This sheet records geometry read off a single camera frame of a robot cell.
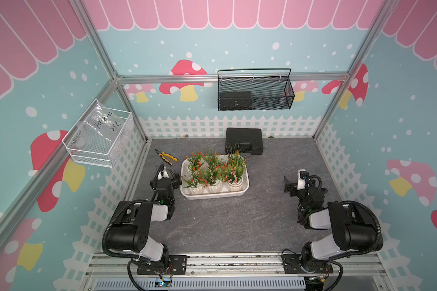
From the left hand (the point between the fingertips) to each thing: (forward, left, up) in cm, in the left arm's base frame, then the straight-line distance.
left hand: (167, 175), depth 93 cm
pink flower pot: (-1, -34, +7) cm, 34 cm away
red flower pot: (+4, -13, +2) cm, 14 cm away
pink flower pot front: (-5, -24, +6) cm, 25 cm away
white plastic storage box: (-7, -30, -5) cm, 31 cm away
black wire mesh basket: (+36, -45, +28) cm, 64 cm away
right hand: (0, -65, +2) cm, 65 cm away
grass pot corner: (-5, -14, +3) cm, 15 cm away
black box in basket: (+26, -34, +28) cm, 51 cm away
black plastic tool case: (+30, -43, -4) cm, 52 cm away
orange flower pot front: (+7, -23, +5) cm, 24 cm away
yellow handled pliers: (+21, +10, -8) cm, 24 cm away
